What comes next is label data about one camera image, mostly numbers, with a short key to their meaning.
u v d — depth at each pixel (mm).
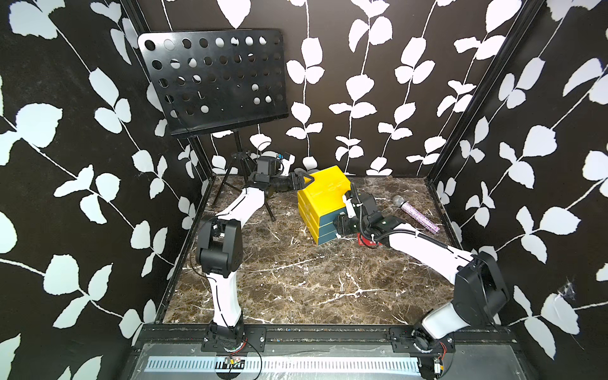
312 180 877
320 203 807
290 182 818
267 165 747
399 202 1074
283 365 701
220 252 521
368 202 648
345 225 765
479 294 428
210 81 682
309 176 877
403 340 731
